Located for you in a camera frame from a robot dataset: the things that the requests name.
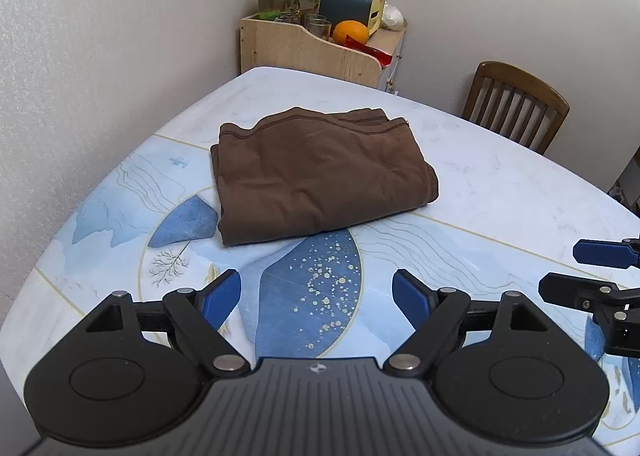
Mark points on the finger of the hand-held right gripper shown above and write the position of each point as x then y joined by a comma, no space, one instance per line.
600,252
575,292

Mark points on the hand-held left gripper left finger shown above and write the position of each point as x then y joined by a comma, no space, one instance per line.
220,298

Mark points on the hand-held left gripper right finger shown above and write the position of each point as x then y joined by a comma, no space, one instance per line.
412,298

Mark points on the brown shirt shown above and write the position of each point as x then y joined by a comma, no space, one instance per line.
320,181

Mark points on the wooden slatted chair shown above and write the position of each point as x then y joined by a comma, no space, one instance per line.
520,106

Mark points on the red packet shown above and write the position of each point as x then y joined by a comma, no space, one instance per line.
372,52

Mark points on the light wooden cabinet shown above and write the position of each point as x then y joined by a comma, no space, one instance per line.
280,48

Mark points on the orange fruit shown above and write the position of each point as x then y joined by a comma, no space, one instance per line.
351,32

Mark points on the white round object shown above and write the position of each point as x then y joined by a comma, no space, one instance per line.
392,18

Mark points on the drinking glass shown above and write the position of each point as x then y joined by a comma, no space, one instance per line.
317,28

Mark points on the teal box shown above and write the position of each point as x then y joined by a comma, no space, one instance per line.
345,6

